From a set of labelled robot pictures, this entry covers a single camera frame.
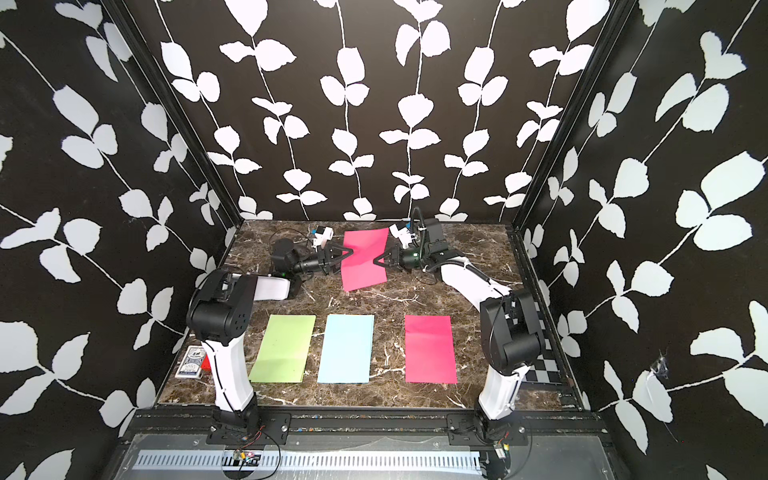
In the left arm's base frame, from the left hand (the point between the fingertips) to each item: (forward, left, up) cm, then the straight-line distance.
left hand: (354, 255), depth 86 cm
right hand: (-3, -6, +2) cm, 7 cm away
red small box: (-24, +42, -16) cm, 51 cm away
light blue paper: (-20, +3, -21) cm, 29 cm away
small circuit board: (-46, +26, -19) cm, 56 cm away
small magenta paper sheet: (-3, -1, -2) cm, 4 cm away
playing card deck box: (-24, +47, -18) cm, 55 cm away
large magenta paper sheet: (-22, -22, -20) cm, 37 cm away
